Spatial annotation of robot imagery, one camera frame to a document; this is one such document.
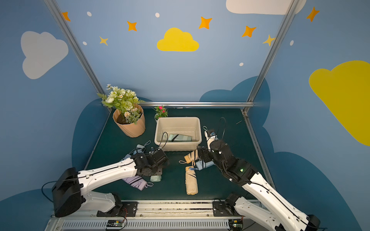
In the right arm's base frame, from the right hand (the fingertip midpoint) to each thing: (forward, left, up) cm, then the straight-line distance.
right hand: (207, 143), depth 72 cm
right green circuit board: (-31, -16, -28) cm, 45 cm away
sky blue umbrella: (+6, +43, -22) cm, 48 cm away
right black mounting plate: (-25, -10, -24) cm, 36 cm away
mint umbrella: (+17, +18, -22) cm, 33 cm away
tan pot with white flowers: (+21, +50, -6) cm, 55 cm away
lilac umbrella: (-15, +38, -22) cm, 47 cm away
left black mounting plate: (-29, +40, -16) cm, 52 cm away
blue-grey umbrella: (-2, +2, -23) cm, 23 cm away
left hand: (-7, +26, -18) cm, 32 cm away
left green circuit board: (-35, +45, -26) cm, 63 cm away
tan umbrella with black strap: (+3, +7, -22) cm, 23 cm away
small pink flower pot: (+31, +31, -11) cm, 45 cm away
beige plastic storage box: (+25, +10, -19) cm, 33 cm away
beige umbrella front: (-14, +7, -22) cm, 27 cm away
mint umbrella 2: (-14, +27, -16) cm, 34 cm away
